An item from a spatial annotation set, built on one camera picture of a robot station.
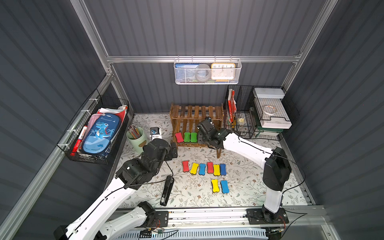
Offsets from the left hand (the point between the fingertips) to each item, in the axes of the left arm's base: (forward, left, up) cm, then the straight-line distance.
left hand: (165, 144), depth 67 cm
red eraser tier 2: (+3, -8, -29) cm, 30 cm away
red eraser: (+1, -23, -28) cm, 36 cm away
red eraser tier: (+14, -4, -14) cm, 20 cm away
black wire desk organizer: (+47, -51, -29) cm, 75 cm away
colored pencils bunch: (+19, +23, -14) cm, 33 cm away
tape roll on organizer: (+32, -62, -9) cm, 70 cm away
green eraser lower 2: (+13, -13, -12) cm, 22 cm away
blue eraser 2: (-10, -30, -28) cm, 42 cm away
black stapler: (-9, +1, -27) cm, 28 cm away
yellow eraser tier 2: (-9, -25, -28) cm, 38 cm away
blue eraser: (0, -30, -28) cm, 41 cm away
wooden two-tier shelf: (+20, -8, -5) cm, 22 cm away
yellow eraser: (+1, -26, -28) cm, 39 cm away
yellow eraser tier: (+1, -13, -28) cm, 31 cm away
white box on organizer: (+44, -69, -8) cm, 82 cm away
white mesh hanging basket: (+41, -23, +6) cm, 47 cm away
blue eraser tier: (+1, -18, -30) cm, 35 cm away
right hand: (+15, -19, -13) cm, 28 cm away
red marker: (-1, +38, +3) cm, 38 cm away
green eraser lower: (+14, -9, -13) cm, 21 cm away
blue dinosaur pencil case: (+2, +27, +5) cm, 28 cm away
